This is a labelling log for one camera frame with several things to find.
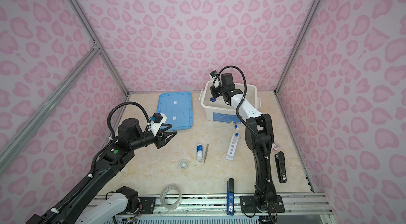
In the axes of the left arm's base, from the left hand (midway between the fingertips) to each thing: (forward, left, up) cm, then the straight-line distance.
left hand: (173, 126), depth 71 cm
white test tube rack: (-2, -28, -21) cm, 36 cm away
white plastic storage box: (+18, -22, -13) cm, 31 cm away
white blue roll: (-3, -11, -24) cm, 26 cm away
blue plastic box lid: (+32, +5, -25) cm, 41 cm away
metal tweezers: (-2, -14, -26) cm, 30 cm away
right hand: (+33, -19, -6) cm, 39 cm away
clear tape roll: (-27, +4, -22) cm, 35 cm away
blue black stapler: (-25, -25, -21) cm, 41 cm away
